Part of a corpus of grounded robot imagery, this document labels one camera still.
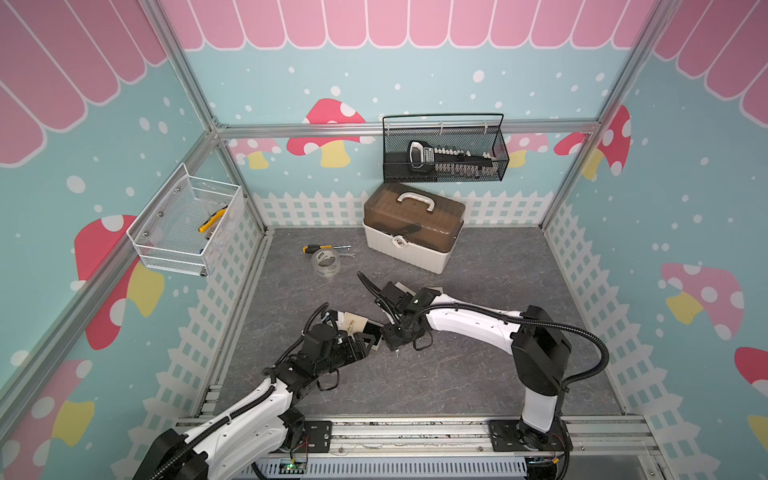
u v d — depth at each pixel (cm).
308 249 111
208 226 76
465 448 74
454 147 92
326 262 109
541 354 47
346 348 74
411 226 94
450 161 88
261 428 60
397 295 67
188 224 82
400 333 74
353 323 92
